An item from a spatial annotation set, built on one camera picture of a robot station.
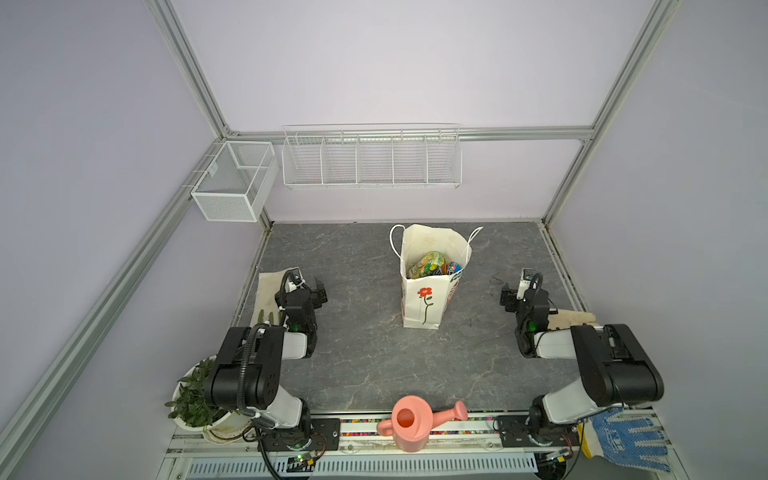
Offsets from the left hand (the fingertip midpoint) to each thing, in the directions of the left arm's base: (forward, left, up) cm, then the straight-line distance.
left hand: (303, 284), depth 92 cm
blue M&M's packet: (-5, -45, +12) cm, 47 cm away
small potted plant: (-36, +16, +10) cm, 40 cm away
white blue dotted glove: (-46, -81, -8) cm, 94 cm away
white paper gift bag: (-12, -36, +7) cm, 39 cm away
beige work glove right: (-13, -83, -9) cm, 84 cm away
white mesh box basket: (+33, +23, +15) cm, 43 cm away
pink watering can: (-40, -30, +3) cm, 50 cm away
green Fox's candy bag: (-3, -39, +12) cm, 41 cm away
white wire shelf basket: (+36, -23, +21) cm, 48 cm away
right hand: (-5, -69, -1) cm, 70 cm away
